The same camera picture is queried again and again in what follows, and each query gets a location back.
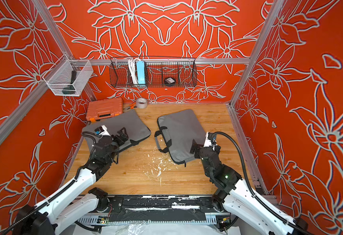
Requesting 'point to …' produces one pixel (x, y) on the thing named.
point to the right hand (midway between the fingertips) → (201, 140)
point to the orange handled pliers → (131, 106)
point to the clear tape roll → (141, 103)
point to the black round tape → (169, 82)
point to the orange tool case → (97, 109)
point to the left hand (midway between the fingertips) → (120, 130)
